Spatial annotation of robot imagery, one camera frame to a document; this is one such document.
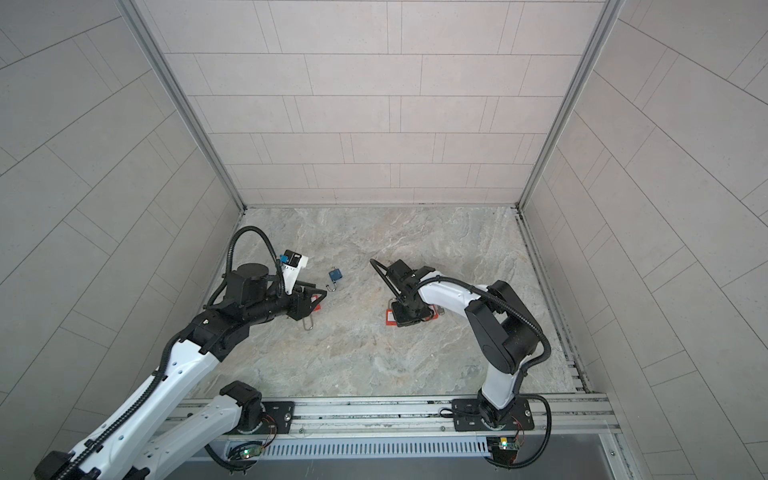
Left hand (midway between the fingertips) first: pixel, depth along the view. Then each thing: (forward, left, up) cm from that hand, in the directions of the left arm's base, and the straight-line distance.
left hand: (327, 288), depth 72 cm
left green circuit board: (-31, +14, -16) cm, 38 cm away
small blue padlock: (+15, +4, -19) cm, 25 cm away
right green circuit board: (-30, -42, -19) cm, 55 cm away
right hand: (-1, -18, -21) cm, 28 cm away
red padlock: (0, -15, -17) cm, 23 cm away
